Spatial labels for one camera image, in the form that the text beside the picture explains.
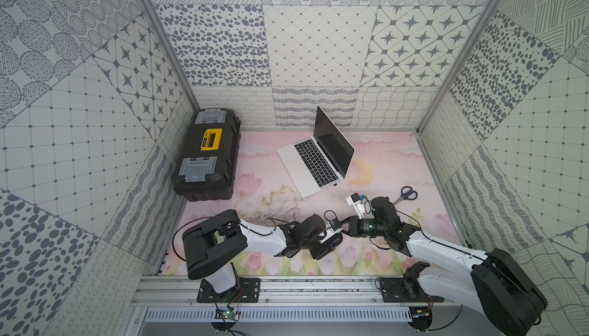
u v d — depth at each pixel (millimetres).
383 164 1108
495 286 412
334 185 1007
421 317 725
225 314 701
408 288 651
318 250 746
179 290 757
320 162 1074
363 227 721
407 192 980
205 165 848
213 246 449
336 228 737
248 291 741
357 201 779
